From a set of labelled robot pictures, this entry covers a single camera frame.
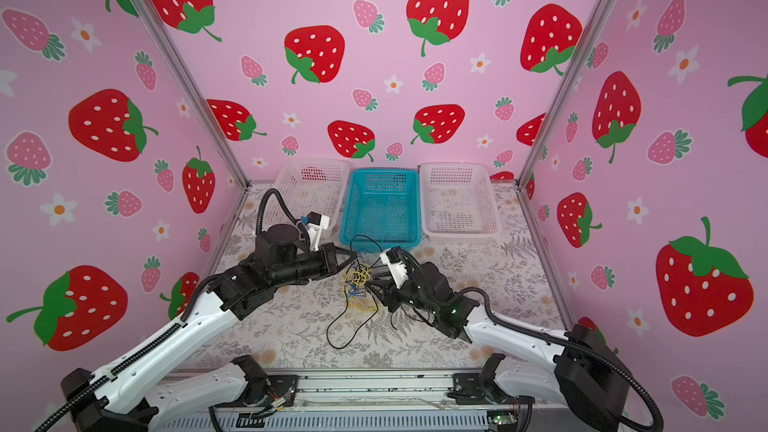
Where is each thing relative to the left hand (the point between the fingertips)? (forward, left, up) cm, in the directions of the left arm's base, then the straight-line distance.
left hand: (358, 254), depth 67 cm
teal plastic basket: (+39, -2, -29) cm, 49 cm away
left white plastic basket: (+49, +26, -26) cm, 61 cm away
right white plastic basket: (+41, -33, -28) cm, 59 cm away
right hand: (-1, -2, -11) cm, 11 cm away
